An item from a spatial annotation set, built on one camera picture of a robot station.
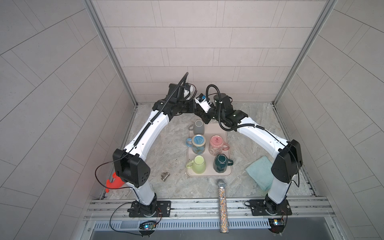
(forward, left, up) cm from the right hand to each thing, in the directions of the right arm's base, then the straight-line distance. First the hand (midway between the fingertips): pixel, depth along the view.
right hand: (195, 111), depth 78 cm
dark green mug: (-22, -12, -17) cm, 30 cm away
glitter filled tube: (-40, -10, -24) cm, 48 cm away
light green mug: (-22, 0, -17) cm, 28 cm away
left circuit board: (-46, +24, -23) cm, 56 cm away
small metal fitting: (-24, +19, -24) cm, 39 cm away
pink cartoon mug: (-12, -11, -16) cm, 23 cm away
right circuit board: (-49, -34, -28) cm, 66 cm away
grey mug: (+2, -1, -17) cm, 17 cm away
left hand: (+1, -4, +4) cm, 6 cm away
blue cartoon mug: (-12, 0, -14) cm, 18 cm away
